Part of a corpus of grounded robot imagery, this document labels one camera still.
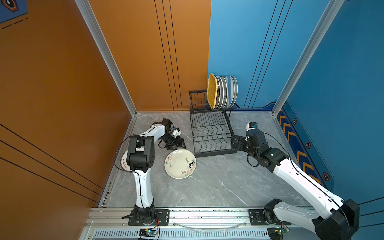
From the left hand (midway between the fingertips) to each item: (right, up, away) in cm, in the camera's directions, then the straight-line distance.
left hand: (182, 146), depth 99 cm
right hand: (+32, +6, -19) cm, 38 cm away
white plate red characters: (+22, +32, -16) cm, 42 cm away
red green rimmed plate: (+24, +32, -15) cm, 43 cm away
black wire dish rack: (+21, +11, +9) cm, 25 cm away
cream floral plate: (-1, -10, -7) cm, 12 cm away
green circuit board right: (+50, -36, -29) cm, 68 cm away
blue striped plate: (+30, +35, -10) cm, 47 cm away
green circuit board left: (-13, -38, -28) cm, 49 cm away
